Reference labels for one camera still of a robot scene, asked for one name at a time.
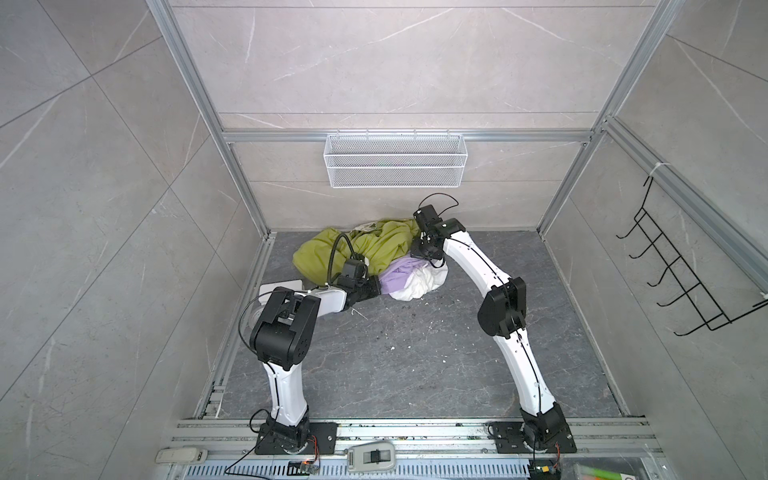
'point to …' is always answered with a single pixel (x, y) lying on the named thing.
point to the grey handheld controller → (374, 456)
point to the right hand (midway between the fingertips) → (416, 251)
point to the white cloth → (423, 281)
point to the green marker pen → (595, 472)
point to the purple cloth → (396, 273)
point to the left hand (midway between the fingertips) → (382, 279)
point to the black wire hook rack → (684, 277)
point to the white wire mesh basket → (364, 161)
